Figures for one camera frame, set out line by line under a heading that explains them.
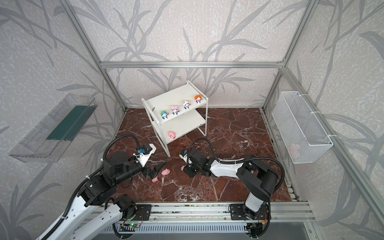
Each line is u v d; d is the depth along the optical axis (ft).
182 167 2.83
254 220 2.35
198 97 2.47
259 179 1.48
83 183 1.60
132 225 2.31
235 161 1.67
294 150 2.37
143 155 1.80
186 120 2.38
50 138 2.10
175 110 2.29
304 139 1.99
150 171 1.95
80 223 1.46
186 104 2.37
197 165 2.23
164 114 2.23
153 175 1.95
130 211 2.15
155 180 2.71
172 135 2.70
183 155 2.55
